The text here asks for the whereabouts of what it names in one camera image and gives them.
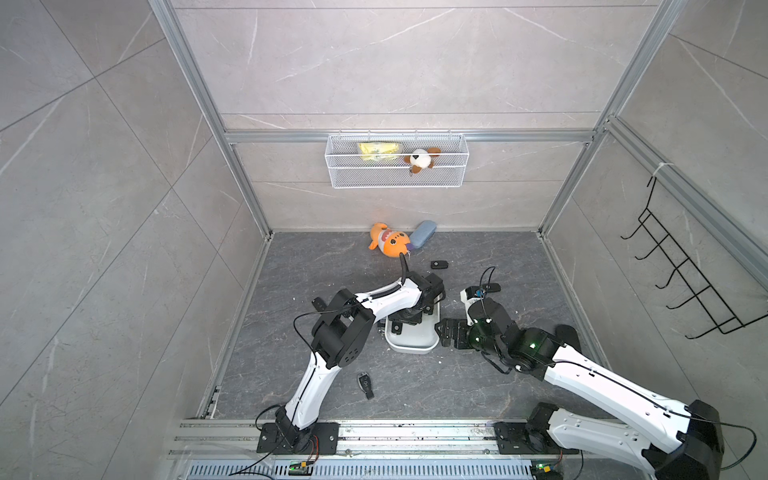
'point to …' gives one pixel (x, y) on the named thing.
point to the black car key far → (439, 264)
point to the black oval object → (568, 335)
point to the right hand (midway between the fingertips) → (450, 327)
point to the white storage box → (415, 338)
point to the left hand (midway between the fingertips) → (405, 313)
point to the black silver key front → (365, 383)
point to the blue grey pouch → (422, 232)
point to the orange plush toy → (390, 243)
